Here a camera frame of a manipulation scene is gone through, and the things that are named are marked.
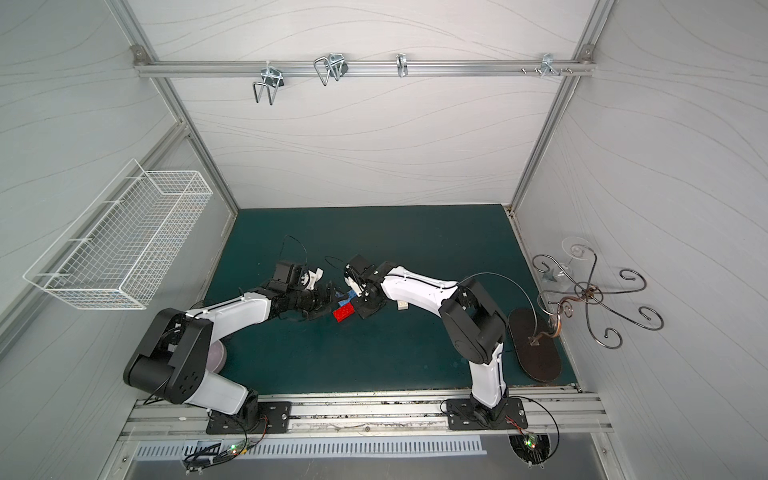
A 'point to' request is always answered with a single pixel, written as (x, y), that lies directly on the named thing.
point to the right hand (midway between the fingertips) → (364, 306)
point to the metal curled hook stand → (587, 295)
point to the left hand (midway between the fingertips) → (341, 303)
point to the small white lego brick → (402, 305)
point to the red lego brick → (344, 312)
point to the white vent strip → (311, 447)
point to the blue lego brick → (351, 296)
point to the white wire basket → (117, 250)
